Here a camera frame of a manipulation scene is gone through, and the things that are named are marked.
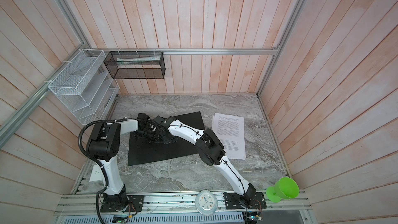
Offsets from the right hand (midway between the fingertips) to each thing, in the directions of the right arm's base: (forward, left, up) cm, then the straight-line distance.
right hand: (171, 140), depth 96 cm
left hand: (-2, +4, +1) cm, 5 cm away
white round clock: (-34, -21, +3) cm, 40 cm away
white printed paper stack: (+9, -38, -1) cm, 39 cm away
